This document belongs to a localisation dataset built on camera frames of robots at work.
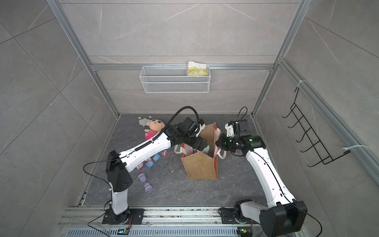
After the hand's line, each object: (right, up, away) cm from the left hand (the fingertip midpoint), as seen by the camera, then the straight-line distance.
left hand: (204, 140), depth 79 cm
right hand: (+7, -1, -3) cm, 8 cm away
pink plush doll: (-33, +8, +24) cm, 42 cm away
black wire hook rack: (+49, -5, -18) cm, 53 cm away
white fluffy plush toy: (-44, +11, +31) cm, 55 cm away
